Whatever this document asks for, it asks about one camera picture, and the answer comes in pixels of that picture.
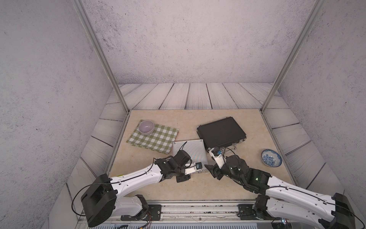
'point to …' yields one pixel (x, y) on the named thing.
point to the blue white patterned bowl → (271, 158)
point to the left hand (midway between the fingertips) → (190, 172)
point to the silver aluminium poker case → (197, 150)
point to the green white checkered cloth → (161, 140)
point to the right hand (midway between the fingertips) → (210, 162)
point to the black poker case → (222, 133)
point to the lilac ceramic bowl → (146, 127)
